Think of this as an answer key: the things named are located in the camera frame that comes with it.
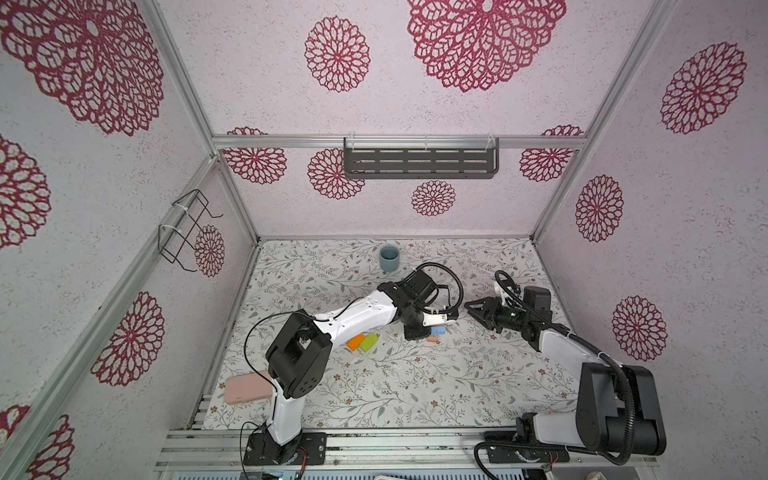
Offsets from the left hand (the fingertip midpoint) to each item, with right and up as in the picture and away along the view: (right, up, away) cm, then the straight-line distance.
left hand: (422, 330), depth 87 cm
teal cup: (-9, +21, +20) cm, 31 cm away
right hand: (+13, +7, -1) cm, 15 cm away
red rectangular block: (+3, -4, +5) cm, 7 cm away
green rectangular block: (-16, -5, +6) cm, 18 cm away
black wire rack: (-64, +26, -12) cm, 70 cm away
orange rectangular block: (-20, -5, +6) cm, 22 cm away
